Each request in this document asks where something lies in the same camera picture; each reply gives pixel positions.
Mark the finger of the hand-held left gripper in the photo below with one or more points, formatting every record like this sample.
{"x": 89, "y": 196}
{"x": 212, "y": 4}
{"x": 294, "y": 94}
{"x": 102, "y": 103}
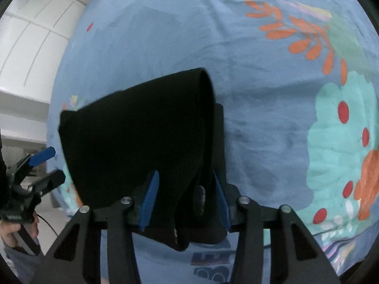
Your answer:
{"x": 43, "y": 155}
{"x": 49, "y": 182}

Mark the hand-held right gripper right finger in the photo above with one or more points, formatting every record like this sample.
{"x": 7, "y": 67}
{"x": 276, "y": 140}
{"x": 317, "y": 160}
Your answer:
{"x": 222, "y": 204}

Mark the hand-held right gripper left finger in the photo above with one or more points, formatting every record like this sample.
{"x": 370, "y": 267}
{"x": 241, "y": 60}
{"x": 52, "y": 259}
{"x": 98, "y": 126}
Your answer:
{"x": 149, "y": 201}

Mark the black pants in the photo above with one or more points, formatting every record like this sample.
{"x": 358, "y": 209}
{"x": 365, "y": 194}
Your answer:
{"x": 133, "y": 130}

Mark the person's left forearm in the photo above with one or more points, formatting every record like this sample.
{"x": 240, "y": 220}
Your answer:
{"x": 23, "y": 266}

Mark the person's left hand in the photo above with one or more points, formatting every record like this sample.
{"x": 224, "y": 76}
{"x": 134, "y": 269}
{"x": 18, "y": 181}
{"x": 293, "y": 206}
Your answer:
{"x": 10, "y": 233}

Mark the blue printed bed sheet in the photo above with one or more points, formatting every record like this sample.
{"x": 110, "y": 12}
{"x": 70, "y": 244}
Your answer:
{"x": 266, "y": 109}

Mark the white wardrobe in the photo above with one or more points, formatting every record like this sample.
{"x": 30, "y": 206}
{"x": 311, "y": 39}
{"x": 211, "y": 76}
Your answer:
{"x": 35, "y": 35}

